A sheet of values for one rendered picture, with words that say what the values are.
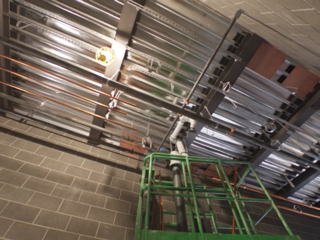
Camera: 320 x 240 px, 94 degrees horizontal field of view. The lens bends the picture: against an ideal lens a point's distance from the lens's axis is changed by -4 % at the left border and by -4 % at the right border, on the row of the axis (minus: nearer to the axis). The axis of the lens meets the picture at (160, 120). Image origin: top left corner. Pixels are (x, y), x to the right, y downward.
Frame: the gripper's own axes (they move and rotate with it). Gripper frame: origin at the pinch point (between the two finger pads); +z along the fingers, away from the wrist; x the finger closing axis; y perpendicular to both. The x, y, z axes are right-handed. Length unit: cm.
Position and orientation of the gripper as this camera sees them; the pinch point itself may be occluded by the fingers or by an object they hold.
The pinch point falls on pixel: (191, 137)
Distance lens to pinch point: 271.9
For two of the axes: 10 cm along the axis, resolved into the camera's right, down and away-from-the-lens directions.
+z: -1.4, 9.9, 0.7
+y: -0.7, 0.6, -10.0
